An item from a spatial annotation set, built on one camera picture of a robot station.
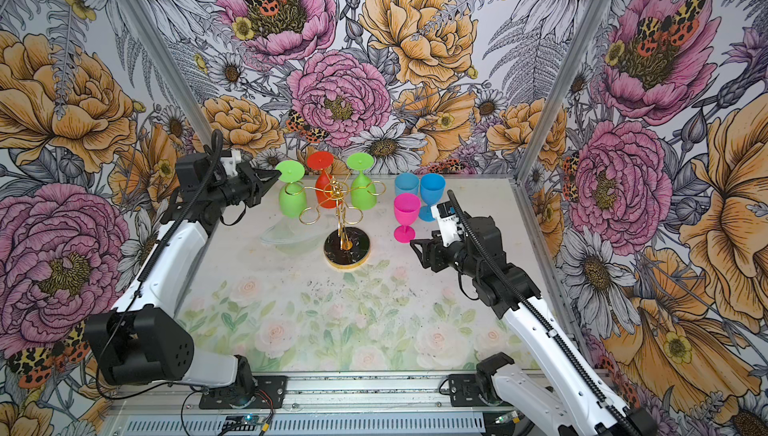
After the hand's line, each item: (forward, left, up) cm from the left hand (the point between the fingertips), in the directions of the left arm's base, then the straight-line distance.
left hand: (283, 179), depth 77 cm
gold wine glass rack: (-2, -13, -30) cm, 33 cm away
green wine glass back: (+5, -19, -12) cm, 23 cm away
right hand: (-16, -35, -7) cm, 39 cm away
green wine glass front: (-1, -1, -5) cm, 5 cm away
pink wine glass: (+4, -32, -16) cm, 36 cm away
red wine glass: (-1, -11, -4) cm, 12 cm away
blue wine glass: (+12, -41, -16) cm, 45 cm away
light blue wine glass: (+16, -33, -18) cm, 41 cm away
